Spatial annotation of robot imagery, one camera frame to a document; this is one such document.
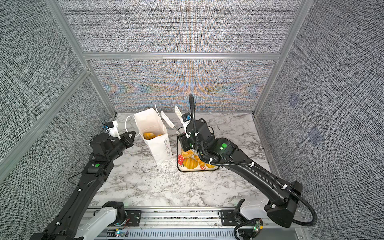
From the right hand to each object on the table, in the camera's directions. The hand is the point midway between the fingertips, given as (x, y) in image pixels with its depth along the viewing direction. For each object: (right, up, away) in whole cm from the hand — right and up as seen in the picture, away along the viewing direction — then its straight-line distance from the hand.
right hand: (182, 132), depth 68 cm
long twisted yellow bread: (-22, -2, +21) cm, 31 cm away
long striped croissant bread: (+10, -19, +22) cm, 31 cm away
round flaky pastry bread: (+2, -14, +24) cm, 28 cm away
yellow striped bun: (+15, -21, +21) cm, 33 cm away
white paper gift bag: (-19, -1, +24) cm, 30 cm away
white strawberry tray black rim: (+3, -18, +20) cm, 27 cm away
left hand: (-24, 0, +7) cm, 25 cm away
